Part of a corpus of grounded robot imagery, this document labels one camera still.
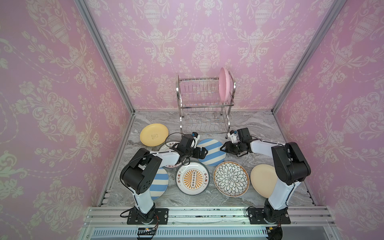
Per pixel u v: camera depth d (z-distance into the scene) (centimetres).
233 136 92
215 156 96
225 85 75
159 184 85
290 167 49
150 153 53
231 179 85
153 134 106
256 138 76
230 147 87
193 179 86
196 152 84
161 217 74
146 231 73
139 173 48
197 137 87
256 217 73
